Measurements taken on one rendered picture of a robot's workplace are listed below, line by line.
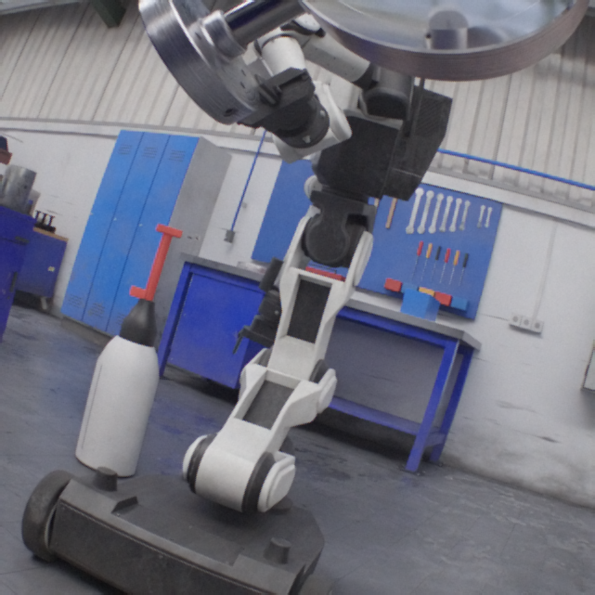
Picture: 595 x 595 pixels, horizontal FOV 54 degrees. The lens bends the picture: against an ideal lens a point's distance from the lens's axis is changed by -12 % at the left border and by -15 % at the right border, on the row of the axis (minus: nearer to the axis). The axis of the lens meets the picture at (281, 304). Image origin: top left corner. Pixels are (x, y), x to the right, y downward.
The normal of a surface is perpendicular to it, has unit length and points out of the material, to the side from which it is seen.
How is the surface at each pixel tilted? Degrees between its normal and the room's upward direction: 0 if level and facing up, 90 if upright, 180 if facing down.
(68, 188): 90
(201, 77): 130
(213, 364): 90
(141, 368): 72
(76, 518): 90
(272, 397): 46
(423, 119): 102
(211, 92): 135
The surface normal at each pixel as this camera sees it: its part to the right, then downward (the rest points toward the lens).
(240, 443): 0.13, -0.86
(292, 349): -0.29, 0.11
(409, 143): 0.07, 0.22
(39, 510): -0.07, -0.45
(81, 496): 0.04, -0.74
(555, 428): -0.43, -0.15
